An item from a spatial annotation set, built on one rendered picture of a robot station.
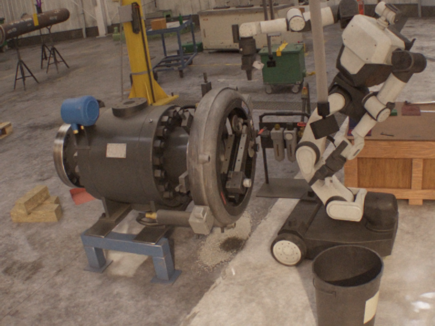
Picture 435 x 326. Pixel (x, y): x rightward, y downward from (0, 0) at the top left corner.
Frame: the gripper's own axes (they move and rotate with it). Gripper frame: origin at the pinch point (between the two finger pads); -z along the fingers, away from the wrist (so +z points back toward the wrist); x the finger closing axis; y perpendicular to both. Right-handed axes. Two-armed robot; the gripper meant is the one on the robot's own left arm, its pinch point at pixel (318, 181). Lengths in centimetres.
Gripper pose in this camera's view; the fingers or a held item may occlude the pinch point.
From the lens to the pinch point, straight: 243.2
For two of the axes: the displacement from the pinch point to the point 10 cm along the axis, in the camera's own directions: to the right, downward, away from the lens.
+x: -6.9, -0.8, -7.2
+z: 5.3, -7.4, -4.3
